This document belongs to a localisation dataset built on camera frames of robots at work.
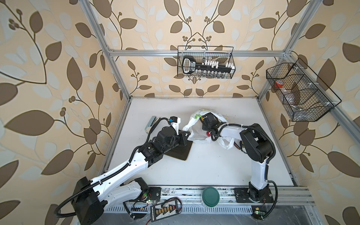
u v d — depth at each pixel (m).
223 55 0.91
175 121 0.66
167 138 0.56
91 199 0.39
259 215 0.68
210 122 0.79
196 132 0.94
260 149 0.52
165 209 0.68
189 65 0.85
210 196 0.65
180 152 0.89
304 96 0.73
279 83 0.88
